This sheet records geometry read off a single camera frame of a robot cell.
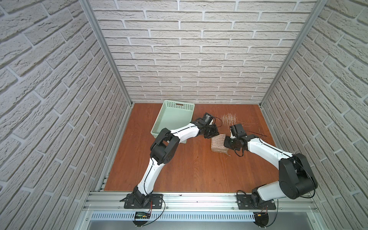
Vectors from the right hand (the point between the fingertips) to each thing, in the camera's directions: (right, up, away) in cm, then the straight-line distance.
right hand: (222, 143), depth 91 cm
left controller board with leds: (-45, -33, -19) cm, 59 cm away
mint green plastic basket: (-34, +19, +19) cm, 44 cm away
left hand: (-1, +9, +3) cm, 9 cm away
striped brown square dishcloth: (-2, -1, +3) cm, 4 cm away
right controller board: (+15, -34, -21) cm, 42 cm away
